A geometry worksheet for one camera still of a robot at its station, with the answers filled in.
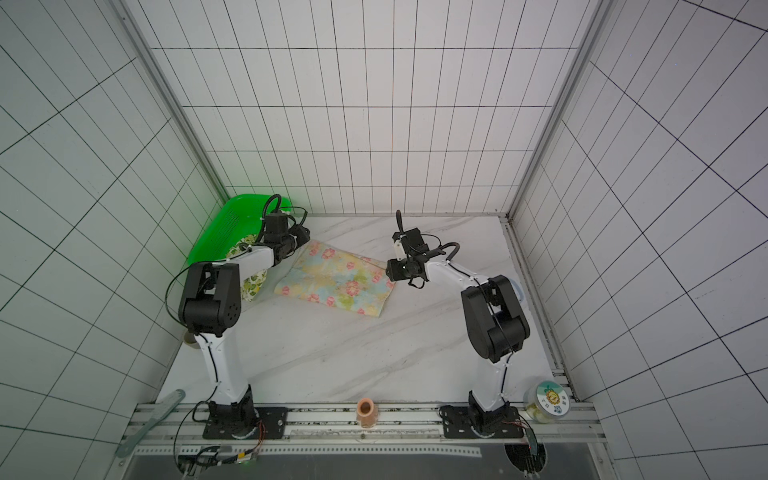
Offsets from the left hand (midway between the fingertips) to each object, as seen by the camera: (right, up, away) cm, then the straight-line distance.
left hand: (308, 236), depth 103 cm
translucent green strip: (-28, -43, -27) cm, 57 cm away
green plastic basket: (-31, +8, +12) cm, 34 cm away
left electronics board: (-19, -55, -34) cm, 67 cm away
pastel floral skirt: (+11, -14, -4) cm, 18 cm away
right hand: (+30, -10, -7) cm, 33 cm away
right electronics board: (+62, -53, -35) cm, 89 cm away
